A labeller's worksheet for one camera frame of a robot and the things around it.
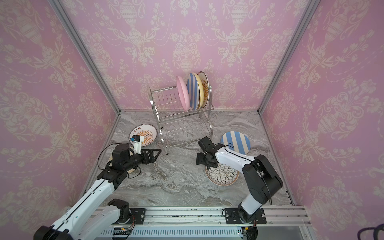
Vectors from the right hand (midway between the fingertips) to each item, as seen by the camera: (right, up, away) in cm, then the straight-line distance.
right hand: (203, 162), depth 90 cm
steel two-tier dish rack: (-18, +22, +16) cm, 32 cm away
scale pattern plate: (+11, -7, -3) cm, 14 cm away
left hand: (-25, +9, -11) cm, 29 cm away
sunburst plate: (-39, +18, +19) cm, 46 cm away
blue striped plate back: (+27, +11, +13) cm, 32 cm away
